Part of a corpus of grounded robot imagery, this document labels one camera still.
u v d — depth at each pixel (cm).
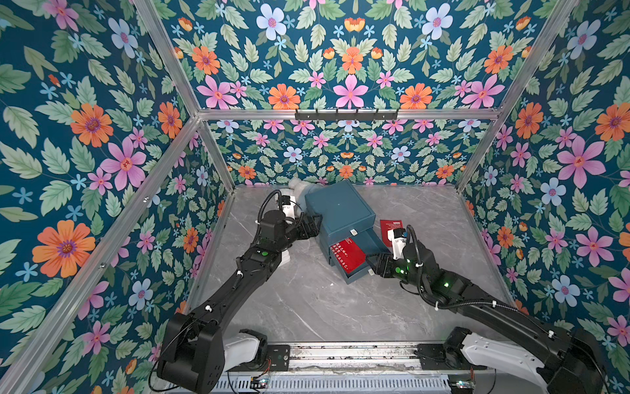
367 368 73
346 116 93
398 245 69
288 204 72
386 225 108
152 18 69
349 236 86
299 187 109
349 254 89
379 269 68
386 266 66
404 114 192
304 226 71
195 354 40
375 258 70
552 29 72
